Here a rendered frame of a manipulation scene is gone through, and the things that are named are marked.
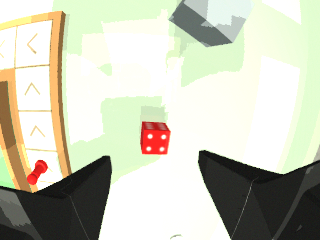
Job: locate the red pawn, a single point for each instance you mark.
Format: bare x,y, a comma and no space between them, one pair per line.
40,167

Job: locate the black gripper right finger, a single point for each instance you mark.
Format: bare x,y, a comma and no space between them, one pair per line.
254,204

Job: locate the red die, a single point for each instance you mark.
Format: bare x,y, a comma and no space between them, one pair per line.
154,138

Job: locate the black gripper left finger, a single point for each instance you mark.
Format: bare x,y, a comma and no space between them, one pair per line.
70,209

